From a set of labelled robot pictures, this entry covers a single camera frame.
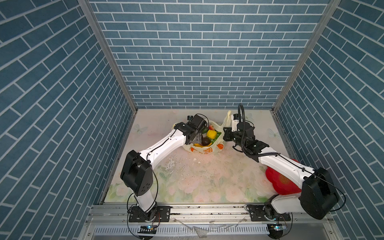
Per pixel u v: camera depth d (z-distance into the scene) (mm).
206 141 978
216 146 869
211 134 992
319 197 424
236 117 720
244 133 612
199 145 964
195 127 649
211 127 1019
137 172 443
